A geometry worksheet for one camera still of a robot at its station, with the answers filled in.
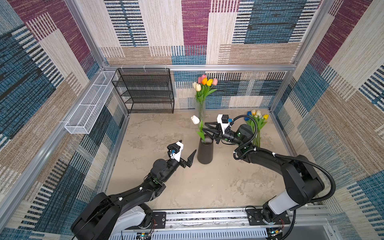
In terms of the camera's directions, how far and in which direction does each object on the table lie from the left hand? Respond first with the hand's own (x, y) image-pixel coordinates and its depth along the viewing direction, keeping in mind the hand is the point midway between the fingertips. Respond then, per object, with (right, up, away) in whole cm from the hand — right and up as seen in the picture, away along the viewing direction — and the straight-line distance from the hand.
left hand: (188, 144), depth 76 cm
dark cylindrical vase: (+9, -6, +12) cm, 16 cm away
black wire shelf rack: (-32, +34, +35) cm, 59 cm away
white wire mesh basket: (-49, +12, -5) cm, 51 cm away
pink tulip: (+7, +39, +20) cm, 44 cm away
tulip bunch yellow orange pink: (+10, +32, +21) cm, 39 cm away
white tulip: (+3, +33, +18) cm, 38 cm away
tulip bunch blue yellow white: (+50, +12, +33) cm, 61 cm away
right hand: (+8, +8, 0) cm, 12 cm away
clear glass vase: (+8, +20, +30) cm, 38 cm away
